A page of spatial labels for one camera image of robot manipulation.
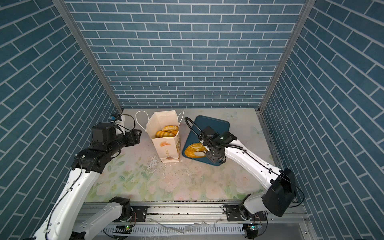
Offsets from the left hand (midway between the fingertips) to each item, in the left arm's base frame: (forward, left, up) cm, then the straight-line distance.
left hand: (136, 131), depth 71 cm
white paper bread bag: (-3, -15, -11) cm, 19 cm away
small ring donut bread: (+11, -15, -13) cm, 23 cm away
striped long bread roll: (+8, -10, -13) cm, 19 cm away
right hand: (-4, -39, -13) cm, 41 cm away
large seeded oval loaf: (+4, -28, -23) cm, 37 cm away
